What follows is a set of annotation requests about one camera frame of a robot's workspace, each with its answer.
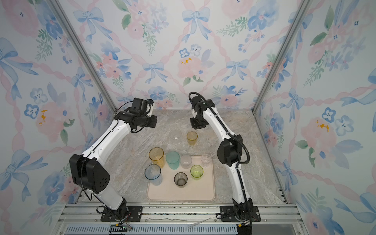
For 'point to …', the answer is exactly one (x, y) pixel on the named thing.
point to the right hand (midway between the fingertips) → (198, 126)
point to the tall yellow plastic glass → (157, 155)
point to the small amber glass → (192, 136)
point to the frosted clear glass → (185, 161)
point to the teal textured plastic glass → (173, 159)
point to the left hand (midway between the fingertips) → (155, 119)
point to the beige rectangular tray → (202, 190)
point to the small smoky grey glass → (180, 179)
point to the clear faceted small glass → (206, 160)
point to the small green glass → (197, 172)
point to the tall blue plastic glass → (152, 173)
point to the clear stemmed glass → (176, 135)
